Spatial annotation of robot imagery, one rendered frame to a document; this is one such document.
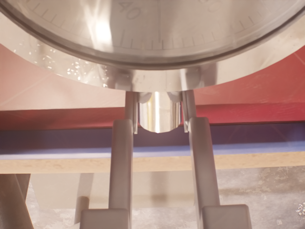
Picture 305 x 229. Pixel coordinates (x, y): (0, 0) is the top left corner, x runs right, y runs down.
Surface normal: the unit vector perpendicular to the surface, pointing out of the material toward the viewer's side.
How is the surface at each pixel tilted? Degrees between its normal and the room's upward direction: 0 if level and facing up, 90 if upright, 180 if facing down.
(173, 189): 0
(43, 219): 0
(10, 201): 66
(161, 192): 0
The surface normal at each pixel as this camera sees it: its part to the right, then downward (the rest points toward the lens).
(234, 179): 0.02, 0.68
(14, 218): 0.61, -0.18
